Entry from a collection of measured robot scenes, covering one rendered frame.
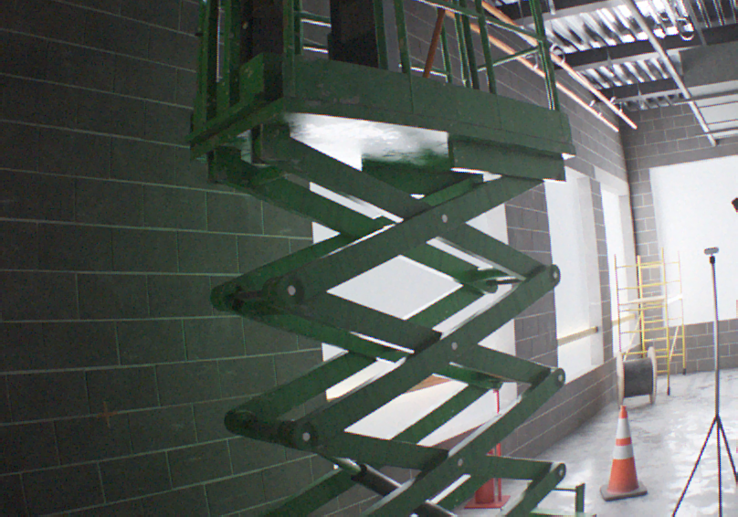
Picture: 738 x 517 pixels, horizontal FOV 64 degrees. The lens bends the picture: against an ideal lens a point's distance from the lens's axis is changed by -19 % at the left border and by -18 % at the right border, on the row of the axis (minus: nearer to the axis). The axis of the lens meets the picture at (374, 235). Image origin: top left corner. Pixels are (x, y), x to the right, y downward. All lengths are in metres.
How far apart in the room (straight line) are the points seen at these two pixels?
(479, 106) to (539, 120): 0.39
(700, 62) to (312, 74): 5.60
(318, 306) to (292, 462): 1.66
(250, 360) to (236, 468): 0.58
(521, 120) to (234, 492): 2.21
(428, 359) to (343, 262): 0.48
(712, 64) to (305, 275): 5.78
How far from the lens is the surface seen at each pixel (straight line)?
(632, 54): 8.52
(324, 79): 2.26
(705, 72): 7.31
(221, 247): 3.47
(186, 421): 3.26
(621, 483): 5.16
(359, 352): 2.80
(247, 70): 2.33
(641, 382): 8.74
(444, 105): 2.59
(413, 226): 2.51
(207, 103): 2.49
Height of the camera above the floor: 1.61
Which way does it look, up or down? 6 degrees up
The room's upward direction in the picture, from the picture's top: 5 degrees counter-clockwise
